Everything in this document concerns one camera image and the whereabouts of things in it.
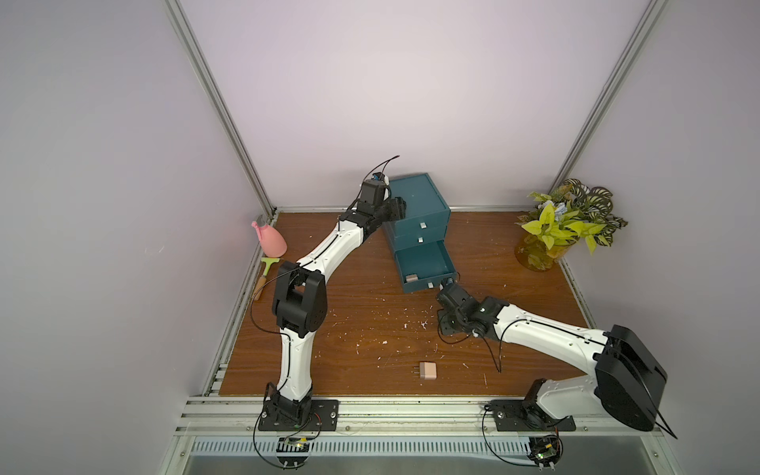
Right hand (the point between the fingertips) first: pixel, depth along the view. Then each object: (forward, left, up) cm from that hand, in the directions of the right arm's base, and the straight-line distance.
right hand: (445, 313), depth 85 cm
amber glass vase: (+24, -34, -3) cm, 42 cm away
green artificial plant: (+25, -39, +17) cm, 49 cm away
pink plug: (+14, +10, -3) cm, 17 cm away
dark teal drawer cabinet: (+23, +8, +6) cm, 25 cm away
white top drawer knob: (+24, +6, +13) cm, 28 cm away
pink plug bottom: (-15, +6, -3) cm, 16 cm away
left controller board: (-32, +40, -8) cm, 52 cm away
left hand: (+30, +12, +17) cm, 36 cm away
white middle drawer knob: (+24, +7, +5) cm, 25 cm away
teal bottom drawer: (+17, +6, -2) cm, 19 cm away
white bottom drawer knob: (+11, +3, -3) cm, 12 cm away
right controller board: (-31, -22, -8) cm, 39 cm away
